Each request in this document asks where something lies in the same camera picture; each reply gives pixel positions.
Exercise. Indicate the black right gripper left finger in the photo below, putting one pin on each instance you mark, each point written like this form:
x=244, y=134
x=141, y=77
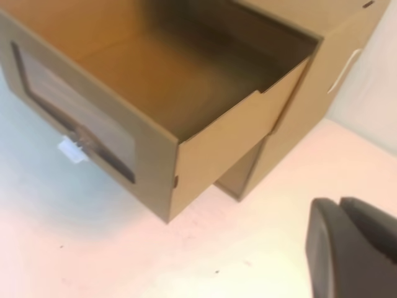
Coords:
x=342, y=263

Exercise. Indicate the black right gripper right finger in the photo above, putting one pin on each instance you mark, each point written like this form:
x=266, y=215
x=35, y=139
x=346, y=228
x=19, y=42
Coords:
x=378, y=227

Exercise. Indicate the brown cardboard shoebox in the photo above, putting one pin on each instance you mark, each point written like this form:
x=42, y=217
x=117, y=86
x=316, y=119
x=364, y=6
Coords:
x=166, y=96
x=341, y=30

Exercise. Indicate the white box handle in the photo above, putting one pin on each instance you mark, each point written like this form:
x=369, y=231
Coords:
x=72, y=151

